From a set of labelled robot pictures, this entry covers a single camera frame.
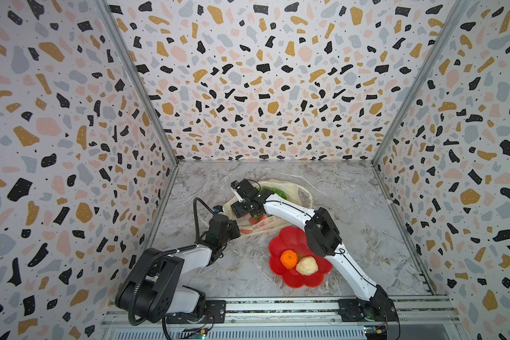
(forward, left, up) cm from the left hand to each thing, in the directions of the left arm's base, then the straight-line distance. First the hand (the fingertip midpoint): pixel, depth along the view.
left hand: (239, 222), depth 92 cm
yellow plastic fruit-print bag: (+12, -24, +5) cm, 27 cm away
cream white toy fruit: (-19, -27, +1) cm, 33 cm away
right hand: (+9, 0, -1) cm, 9 cm away
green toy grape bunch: (+11, -17, +7) cm, 22 cm away
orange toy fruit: (-16, -20, 0) cm, 26 cm away
